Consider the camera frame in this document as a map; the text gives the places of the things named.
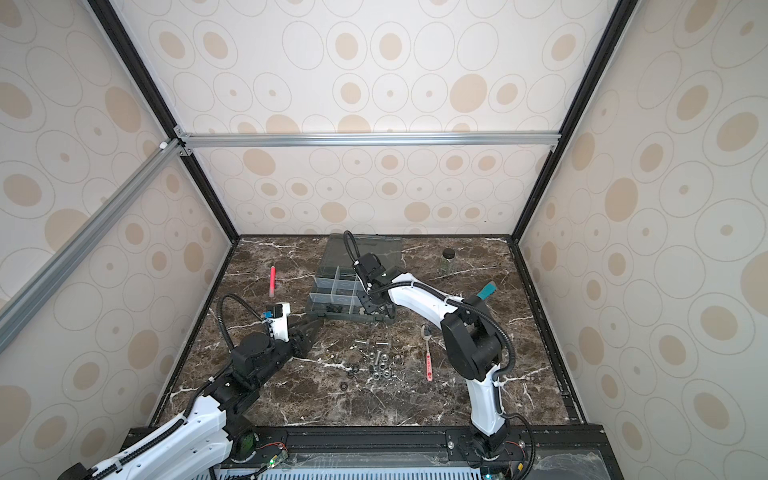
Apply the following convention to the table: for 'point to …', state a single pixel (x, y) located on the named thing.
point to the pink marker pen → (273, 281)
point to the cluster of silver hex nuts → (379, 367)
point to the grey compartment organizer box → (336, 288)
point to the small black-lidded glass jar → (448, 262)
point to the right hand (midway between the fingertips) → (374, 297)
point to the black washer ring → (343, 383)
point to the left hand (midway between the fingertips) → (320, 320)
